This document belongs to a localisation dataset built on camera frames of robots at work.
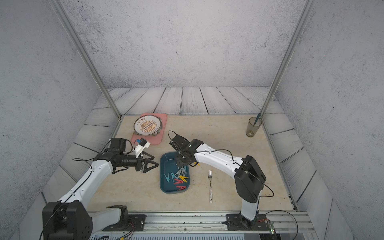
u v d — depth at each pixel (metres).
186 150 0.59
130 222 0.72
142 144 0.71
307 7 0.71
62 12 0.72
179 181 0.86
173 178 0.87
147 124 1.14
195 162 0.65
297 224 0.72
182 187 0.83
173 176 0.89
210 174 0.91
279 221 0.74
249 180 0.45
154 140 1.07
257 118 1.02
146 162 0.68
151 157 0.80
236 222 0.73
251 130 1.03
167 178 0.87
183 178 0.87
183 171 0.89
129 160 0.68
